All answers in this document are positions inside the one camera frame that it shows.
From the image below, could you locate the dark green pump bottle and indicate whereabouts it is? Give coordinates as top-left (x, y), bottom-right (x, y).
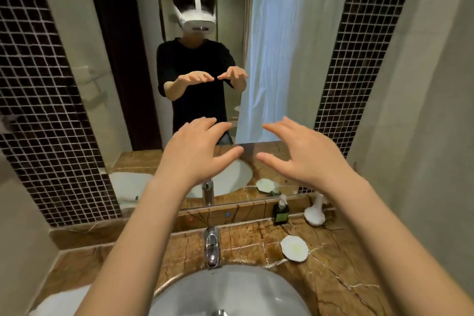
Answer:
top-left (273, 193), bottom-right (290, 226)

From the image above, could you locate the person's right forearm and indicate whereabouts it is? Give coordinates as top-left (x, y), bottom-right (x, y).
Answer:
top-left (331, 177), bottom-right (474, 316)

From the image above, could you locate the white towel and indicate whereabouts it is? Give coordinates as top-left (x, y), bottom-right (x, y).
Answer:
top-left (29, 284), bottom-right (91, 316)

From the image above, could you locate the white sink basin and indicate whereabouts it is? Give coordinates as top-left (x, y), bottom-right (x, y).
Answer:
top-left (148, 264), bottom-right (312, 316)

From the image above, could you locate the brown marble vanity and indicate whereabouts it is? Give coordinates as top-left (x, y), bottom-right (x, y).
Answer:
top-left (29, 193), bottom-right (393, 316)

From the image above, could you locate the person's left forearm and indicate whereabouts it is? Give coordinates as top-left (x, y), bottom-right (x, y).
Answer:
top-left (76, 177), bottom-right (186, 316)

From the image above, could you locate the wall mirror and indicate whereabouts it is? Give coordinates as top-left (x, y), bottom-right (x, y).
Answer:
top-left (31, 0), bottom-right (358, 213)

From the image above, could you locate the person's left hand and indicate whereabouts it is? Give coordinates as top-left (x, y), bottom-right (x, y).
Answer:
top-left (154, 116), bottom-right (245, 198)

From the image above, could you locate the white vase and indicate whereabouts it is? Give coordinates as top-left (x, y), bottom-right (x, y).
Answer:
top-left (304, 193), bottom-right (326, 227)

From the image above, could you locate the person's right hand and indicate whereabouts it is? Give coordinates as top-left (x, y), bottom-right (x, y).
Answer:
top-left (255, 116), bottom-right (365, 201)

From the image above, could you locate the white soap dish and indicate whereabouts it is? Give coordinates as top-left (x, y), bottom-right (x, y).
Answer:
top-left (280, 235), bottom-right (310, 263)

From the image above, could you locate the chrome faucet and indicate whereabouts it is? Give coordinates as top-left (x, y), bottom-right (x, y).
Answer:
top-left (203, 226), bottom-right (222, 268)

